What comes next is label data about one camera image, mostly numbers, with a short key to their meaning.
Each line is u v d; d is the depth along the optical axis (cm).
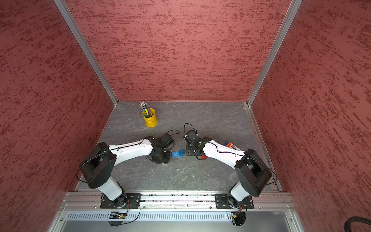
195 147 64
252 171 44
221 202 73
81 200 75
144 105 97
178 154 89
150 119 98
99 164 49
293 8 72
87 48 87
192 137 68
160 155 73
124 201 67
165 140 72
